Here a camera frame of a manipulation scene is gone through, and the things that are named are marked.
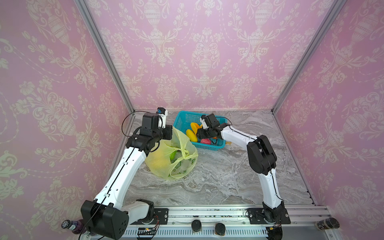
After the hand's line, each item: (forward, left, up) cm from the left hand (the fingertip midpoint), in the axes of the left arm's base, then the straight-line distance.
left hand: (171, 127), depth 77 cm
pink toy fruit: (+5, -19, -20) cm, 28 cm away
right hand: (+12, -16, -20) cm, 28 cm away
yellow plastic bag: (-13, +7, -14) cm, 20 cm away
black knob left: (-40, -14, -17) cm, 45 cm away
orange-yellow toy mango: (+16, -12, -19) cm, 27 cm away
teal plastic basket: (+25, -3, -22) cm, 34 cm away
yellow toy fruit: (+10, -10, -22) cm, 26 cm away
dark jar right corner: (-38, -71, -16) cm, 82 cm away
